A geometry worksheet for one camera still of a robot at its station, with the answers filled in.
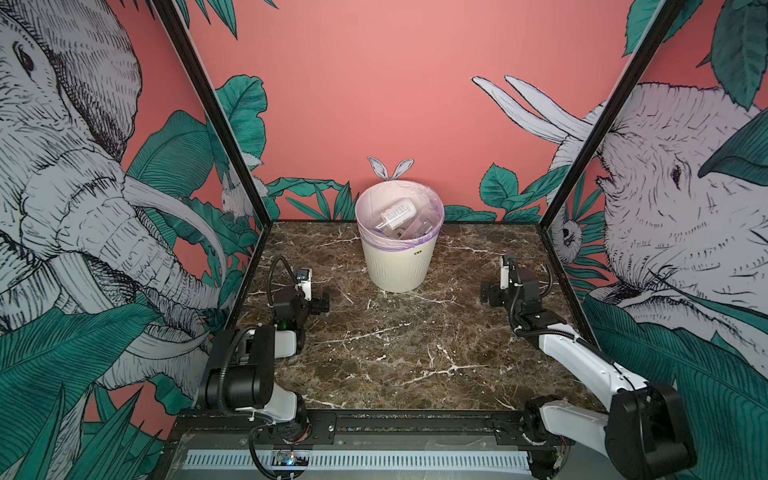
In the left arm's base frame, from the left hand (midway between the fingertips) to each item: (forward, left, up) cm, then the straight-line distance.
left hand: (312, 280), depth 92 cm
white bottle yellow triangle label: (+13, -27, +15) cm, 34 cm away
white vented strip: (-47, -16, -8) cm, 50 cm away
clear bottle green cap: (+11, -35, +13) cm, 39 cm away
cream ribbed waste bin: (0, -28, +4) cm, 28 cm away
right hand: (-5, -56, +7) cm, 57 cm away
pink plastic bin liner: (+22, -23, +15) cm, 35 cm away
